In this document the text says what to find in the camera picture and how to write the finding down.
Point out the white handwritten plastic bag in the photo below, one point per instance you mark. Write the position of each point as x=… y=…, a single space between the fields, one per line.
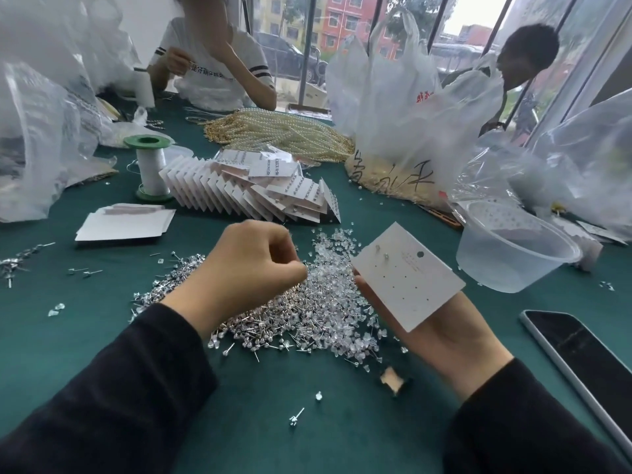
x=405 y=118

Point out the clear plastic earring backs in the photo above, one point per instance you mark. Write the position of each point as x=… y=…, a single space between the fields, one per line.
x=336 y=261

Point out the person's right forearm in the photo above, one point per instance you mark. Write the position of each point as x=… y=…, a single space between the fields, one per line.
x=518 y=429

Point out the large clear plastic bag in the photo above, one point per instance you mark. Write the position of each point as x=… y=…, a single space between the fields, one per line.
x=34 y=143

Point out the white thread cone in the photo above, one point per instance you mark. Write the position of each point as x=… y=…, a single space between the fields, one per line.
x=144 y=88

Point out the white earring card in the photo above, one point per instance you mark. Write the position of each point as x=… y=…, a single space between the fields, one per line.
x=410 y=281

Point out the small gold foil scrap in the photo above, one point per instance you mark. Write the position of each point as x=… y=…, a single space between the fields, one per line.
x=395 y=380

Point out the person's left forearm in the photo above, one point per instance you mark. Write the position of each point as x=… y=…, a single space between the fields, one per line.
x=108 y=399

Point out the heap of clear plastic bags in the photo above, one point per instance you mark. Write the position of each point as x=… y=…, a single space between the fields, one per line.
x=582 y=162

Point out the person's right hand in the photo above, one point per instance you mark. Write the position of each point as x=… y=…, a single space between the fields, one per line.
x=454 y=345

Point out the clear plastic bowl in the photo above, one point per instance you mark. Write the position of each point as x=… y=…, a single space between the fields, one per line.
x=513 y=256

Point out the white-edged smartphone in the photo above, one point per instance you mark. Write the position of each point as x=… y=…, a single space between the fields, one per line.
x=587 y=360

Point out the small scatter of silver studs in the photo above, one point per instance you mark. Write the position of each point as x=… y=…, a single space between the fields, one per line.
x=15 y=264

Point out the orange and black tool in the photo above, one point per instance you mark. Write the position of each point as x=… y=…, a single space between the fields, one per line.
x=442 y=216

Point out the dark parked car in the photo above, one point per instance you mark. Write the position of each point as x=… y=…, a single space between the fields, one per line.
x=291 y=56

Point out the pile of pearl strands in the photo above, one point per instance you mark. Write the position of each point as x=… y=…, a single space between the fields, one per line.
x=281 y=133

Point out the stack of white cards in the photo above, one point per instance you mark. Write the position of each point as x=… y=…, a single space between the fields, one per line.
x=126 y=224

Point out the pile of silver stud earrings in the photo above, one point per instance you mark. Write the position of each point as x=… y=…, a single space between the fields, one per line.
x=266 y=320

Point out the single ear stud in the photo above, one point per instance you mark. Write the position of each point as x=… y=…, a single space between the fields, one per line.
x=296 y=418

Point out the white red-printed plastic bag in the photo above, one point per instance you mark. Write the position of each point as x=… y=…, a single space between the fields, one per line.
x=64 y=34

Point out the row of white cards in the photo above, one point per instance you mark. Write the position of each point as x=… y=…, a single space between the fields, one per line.
x=247 y=187

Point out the small bag of pearls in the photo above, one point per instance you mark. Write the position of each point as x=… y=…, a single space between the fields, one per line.
x=138 y=130

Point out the green spool of white thread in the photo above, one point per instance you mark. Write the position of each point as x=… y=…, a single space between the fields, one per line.
x=150 y=167

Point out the person's left hand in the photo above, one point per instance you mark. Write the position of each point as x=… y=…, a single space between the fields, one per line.
x=247 y=271

